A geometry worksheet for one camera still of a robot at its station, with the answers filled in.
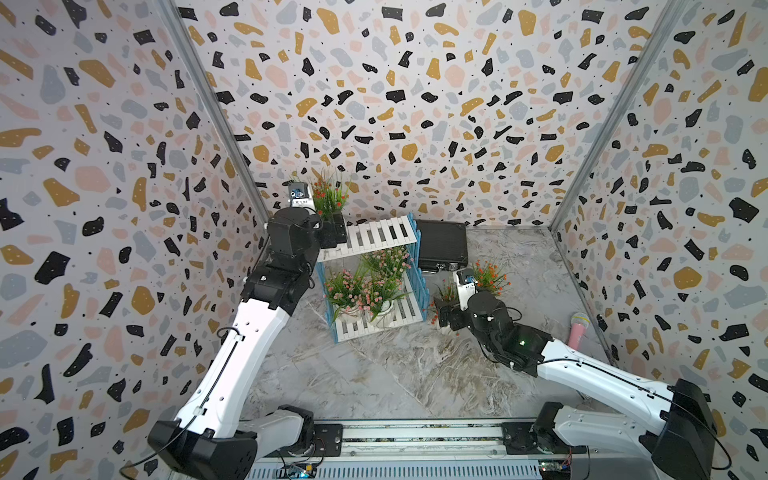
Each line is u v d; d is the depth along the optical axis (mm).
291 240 467
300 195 556
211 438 362
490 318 548
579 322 920
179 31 714
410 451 732
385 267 879
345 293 843
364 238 815
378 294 816
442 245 1124
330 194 689
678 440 384
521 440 733
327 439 734
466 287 651
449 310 684
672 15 712
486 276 897
